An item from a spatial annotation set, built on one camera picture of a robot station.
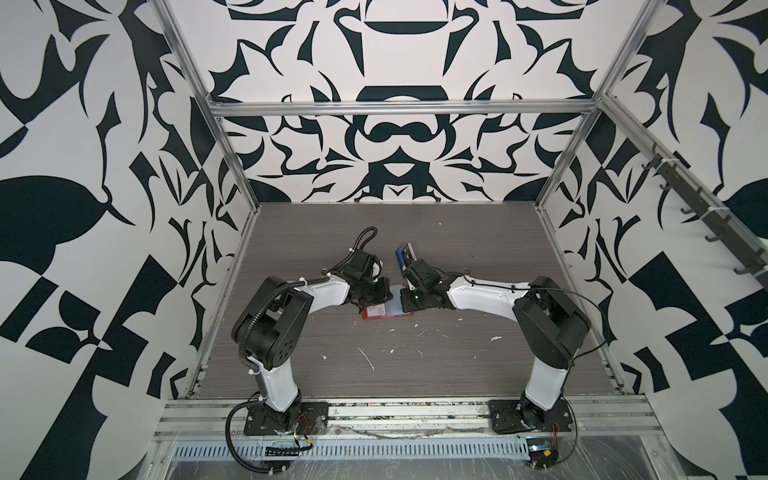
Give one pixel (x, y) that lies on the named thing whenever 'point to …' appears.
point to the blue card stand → (404, 256)
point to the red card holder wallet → (392, 307)
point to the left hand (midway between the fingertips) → (397, 290)
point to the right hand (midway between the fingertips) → (404, 299)
